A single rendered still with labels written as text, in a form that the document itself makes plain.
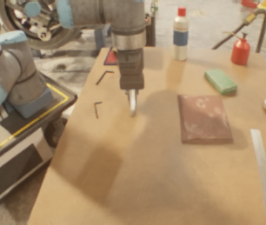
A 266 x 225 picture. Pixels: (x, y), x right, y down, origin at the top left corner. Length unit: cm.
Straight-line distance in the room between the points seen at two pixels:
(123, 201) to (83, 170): 13
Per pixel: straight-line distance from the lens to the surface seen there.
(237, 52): 99
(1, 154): 97
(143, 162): 56
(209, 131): 62
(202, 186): 53
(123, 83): 65
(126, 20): 54
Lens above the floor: 93
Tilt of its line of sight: 42 degrees down
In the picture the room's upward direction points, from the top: 4 degrees counter-clockwise
